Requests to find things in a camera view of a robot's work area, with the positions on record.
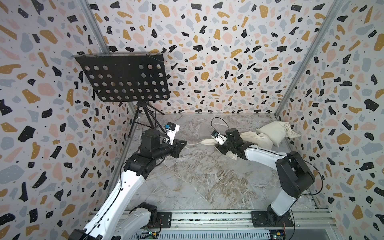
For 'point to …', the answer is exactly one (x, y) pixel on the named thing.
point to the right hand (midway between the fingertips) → (219, 141)
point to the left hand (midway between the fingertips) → (187, 142)
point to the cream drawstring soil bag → (213, 142)
